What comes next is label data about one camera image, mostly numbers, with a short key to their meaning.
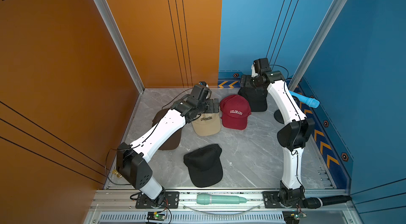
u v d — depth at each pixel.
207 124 0.97
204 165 0.82
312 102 0.81
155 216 0.71
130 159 0.42
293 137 0.57
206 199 0.71
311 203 0.69
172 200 0.73
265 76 0.64
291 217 0.70
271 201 0.72
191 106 0.57
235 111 0.97
